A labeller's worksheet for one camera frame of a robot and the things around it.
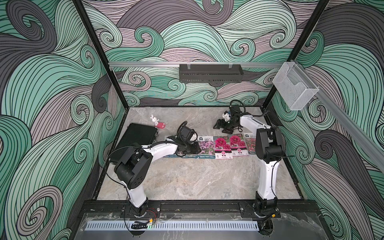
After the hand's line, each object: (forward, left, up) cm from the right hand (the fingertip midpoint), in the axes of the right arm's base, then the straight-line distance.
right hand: (217, 128), depth 101 cm
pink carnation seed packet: (-13, -2, -3) cm, 13 cm away
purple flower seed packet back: (-10, +8, -4) cm, 14 cm away
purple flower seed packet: (-18, +17, -4) cm, 25 cm away
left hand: (-17, +12, +3) cm, 21 cm away
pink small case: (+6, +40, -2) cm, 40 cm away
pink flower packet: (-10, -14, -5) cm, 18 cm away
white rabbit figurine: (+7, +44, +3) cm, 44 cm away
